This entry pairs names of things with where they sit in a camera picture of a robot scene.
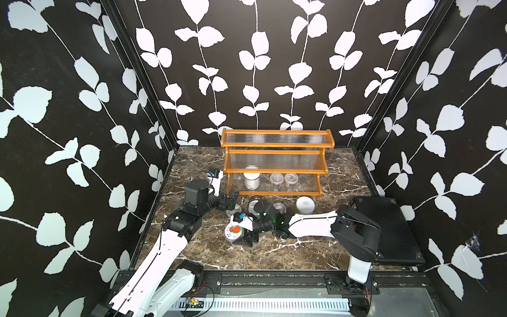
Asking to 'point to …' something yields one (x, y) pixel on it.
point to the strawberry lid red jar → (233, 232)
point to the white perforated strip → (272, 304)
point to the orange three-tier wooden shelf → (275, 162)
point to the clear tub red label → (276, 179)
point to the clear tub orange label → (280, 207)
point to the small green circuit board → (193, 303)
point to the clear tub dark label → (291, 181)
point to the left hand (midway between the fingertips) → (229, 187)
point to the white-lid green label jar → (305, 205)
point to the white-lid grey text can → (252, 180)
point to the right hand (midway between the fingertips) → (234, 230)
